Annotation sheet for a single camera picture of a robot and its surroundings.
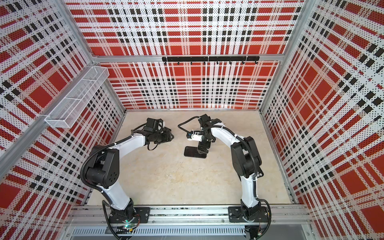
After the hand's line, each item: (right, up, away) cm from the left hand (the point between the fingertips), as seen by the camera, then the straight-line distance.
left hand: (170, 139), depth 95 cm
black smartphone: (+14, -9, +4) cm, 17 cm away
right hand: (+21, -3, -2) cm, 22 cm away
